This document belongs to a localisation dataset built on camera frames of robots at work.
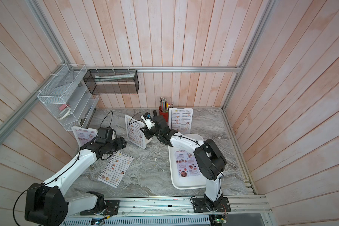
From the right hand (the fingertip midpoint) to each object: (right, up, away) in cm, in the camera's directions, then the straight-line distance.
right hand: (141, 128), depth 87 cm
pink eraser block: (-45, +13, -5) cm, 47 cm away
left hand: (-11, -11, -2) cm, 16 cm away
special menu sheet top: (-35, -5, -3) cm, 35 cm away
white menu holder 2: (-41, 0, -3) cm, 41 cm away
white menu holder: (-5, -5, +5) cm, 9 cm away
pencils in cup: (+14, +18, +16) cm, 28 cm away
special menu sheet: (+29, -23, +1) cm, 37 cm away
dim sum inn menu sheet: (-17, -28, -1) cm, 33 cm away
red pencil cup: (+15, +9, +16) cm, 24 cm away
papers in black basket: (-26, +32, +2) cm, 42 cm away
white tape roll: (-40, +12, -9) cm, 42 cm away
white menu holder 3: (+26, +6, +10) cm, 29 cm away
